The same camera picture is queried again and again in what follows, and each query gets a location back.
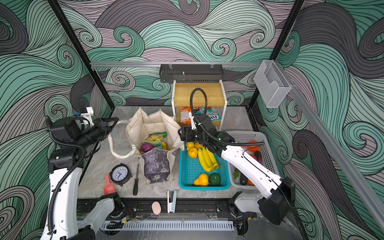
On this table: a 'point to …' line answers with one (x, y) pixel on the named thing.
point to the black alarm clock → (120, 174)
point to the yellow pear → (202, 180)
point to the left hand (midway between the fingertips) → (119, 118)
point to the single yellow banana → (164, 147)
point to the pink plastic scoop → (109, 188)
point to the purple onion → (146, 147)
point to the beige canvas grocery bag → (158, 164)
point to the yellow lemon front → (193, 152)
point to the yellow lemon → (189, 144)
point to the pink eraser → (156, 208)
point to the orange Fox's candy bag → (184, 117)
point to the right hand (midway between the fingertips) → (184, 131)
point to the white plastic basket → (239, 178)
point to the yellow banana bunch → (207, 159)
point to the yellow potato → (198, 145)
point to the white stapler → (171, 200)
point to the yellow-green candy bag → (156, 139)
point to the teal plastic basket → (190, 168)
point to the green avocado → (214, 179)
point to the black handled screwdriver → (136, 184)
